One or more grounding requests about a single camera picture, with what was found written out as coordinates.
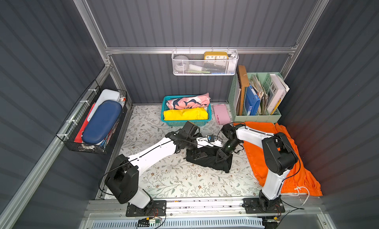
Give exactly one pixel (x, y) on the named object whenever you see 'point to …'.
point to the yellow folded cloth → (191, 114)
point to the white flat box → (105, 95)
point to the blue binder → (252, 100)
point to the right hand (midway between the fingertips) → (220, 159)
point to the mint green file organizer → (259, 81)
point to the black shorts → (223, 165)
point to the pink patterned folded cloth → (200, 101)
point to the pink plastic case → (221, 114)
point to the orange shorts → (297, 181)
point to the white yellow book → (276, 89)
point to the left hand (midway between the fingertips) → (205, 147)
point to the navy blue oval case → (102, 122)
